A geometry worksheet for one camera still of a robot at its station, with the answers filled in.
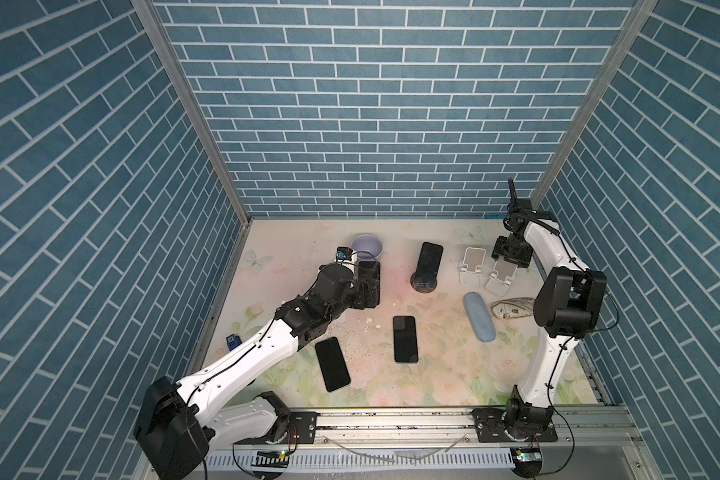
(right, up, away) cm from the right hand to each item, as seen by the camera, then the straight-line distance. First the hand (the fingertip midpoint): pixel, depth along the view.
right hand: (505, 256), depth 96 cm
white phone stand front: (-2, -9, +1) cm, 9 cm away
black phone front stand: (-55, -31, -11) cm, 64 cm away
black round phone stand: (-28, -11, +3) cm, 30 cm away
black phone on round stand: (-25, -3, +1) cm, 25 cm away
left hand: (-44, -6, -18) cm, 48 cm away
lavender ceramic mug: (-45, +3, +10) cm, 46 cm away
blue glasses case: (-10, -19, -4) cm, 22 cm away
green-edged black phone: (-33, -25, -6) cm, 42 cm away
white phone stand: (-9, -2, +3) cm, 10 cm away
